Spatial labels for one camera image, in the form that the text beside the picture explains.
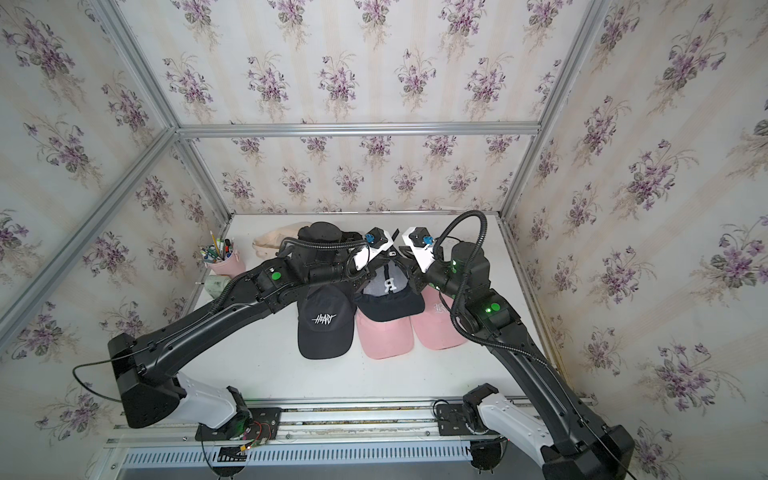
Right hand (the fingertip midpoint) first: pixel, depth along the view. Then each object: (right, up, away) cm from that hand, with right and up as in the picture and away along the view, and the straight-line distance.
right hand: (405, 251), depth 67 cm
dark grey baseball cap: (-22, -21, +21) cm, 37 cm away
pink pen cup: (-58, -3, +28) cm, 65 cm away
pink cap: (-5, -27, +21) cm, 34 cm away
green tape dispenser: (-57, -11, +23) cm, 63 cm away
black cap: (-4, -12, +11) cm, 17 cm away
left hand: (-4, -1, -1) cm, 4 cm away
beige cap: (-48, +1, +40) cm, 63 cm away
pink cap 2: (+11, -24, +21) cm, 33 cm away
